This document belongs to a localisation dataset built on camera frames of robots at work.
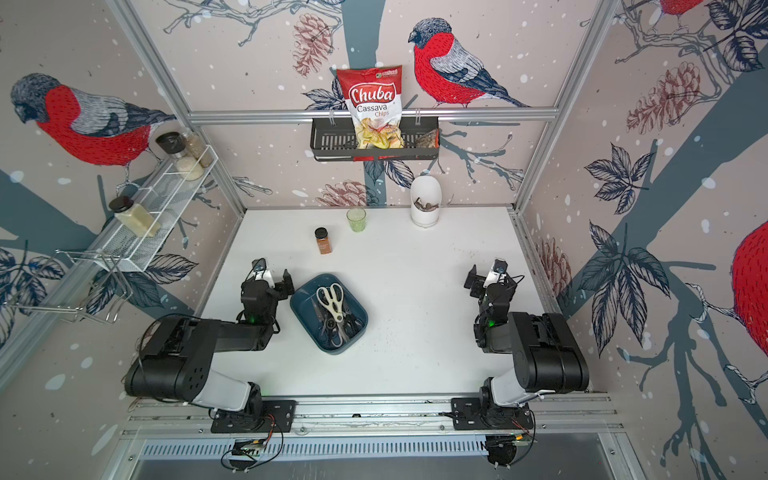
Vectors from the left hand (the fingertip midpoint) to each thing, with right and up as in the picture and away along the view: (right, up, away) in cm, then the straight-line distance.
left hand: (276, 266), depth 92 cm
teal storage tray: (+18, -14, -4) cm, 23 cm away
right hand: (+67, 0, -1) cm, 67 cm away
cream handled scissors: (+19, -11, -3) cm, 22 cm away
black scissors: (+25, -17, -4) cm, 30 cm away
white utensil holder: (+50, +23, +26) cm, 61 cm away
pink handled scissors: (+21, -20, -6) cm, 30 cm away
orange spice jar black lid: (+12, +8, +11) cm, 18 cm away
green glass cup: (+23, +16, +20) cm, 35 cm away
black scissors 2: (+17, -19, -6) cm, 26 cm away
